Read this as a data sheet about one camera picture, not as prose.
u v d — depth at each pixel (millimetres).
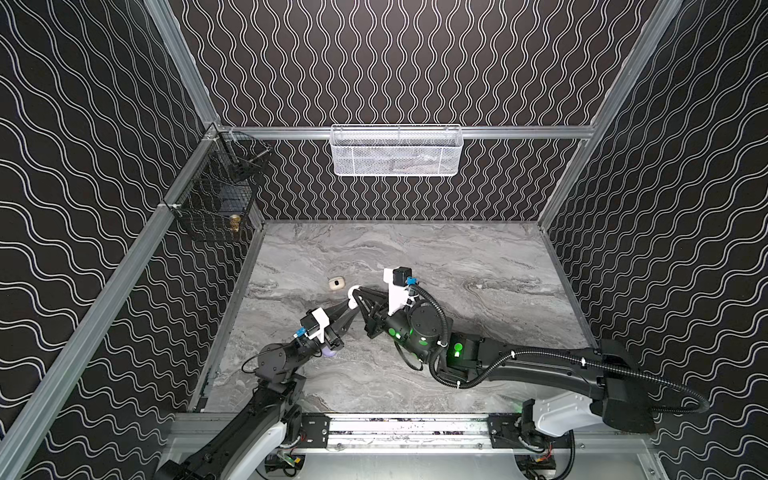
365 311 613
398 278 543
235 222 832
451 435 759
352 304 632
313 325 548
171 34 721
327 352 860
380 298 615
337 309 635
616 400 391
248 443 502
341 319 648
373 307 574
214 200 943
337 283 1002
